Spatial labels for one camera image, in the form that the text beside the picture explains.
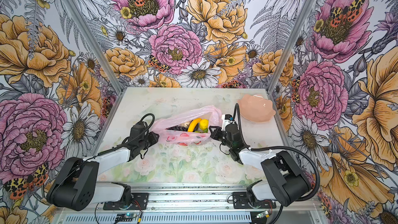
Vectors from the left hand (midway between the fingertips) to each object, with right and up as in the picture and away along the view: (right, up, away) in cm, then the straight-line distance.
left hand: (158, 140), depth 92 cm
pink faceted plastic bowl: (+62, +18, +16) cm, 66 cm away
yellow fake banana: (+21, +9, +1) cm, 23 cm away
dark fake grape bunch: (+11, +7, +2) cm, 13 cm away
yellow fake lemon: (+27, +9, +4) cm, 28 cm away
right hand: (+30, +6, -5) cm, 31 cm away
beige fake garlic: (+16, +9, +2) cm, 18 cm away
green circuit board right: (+53, -29, -21) cm, 64 cm away
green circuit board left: (-8, -30, -22) cm, 38 cm away
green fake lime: (+28, +5, +1) cm, 28 cm away
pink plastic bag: (+31, +16, -8) cm, 35 cm away
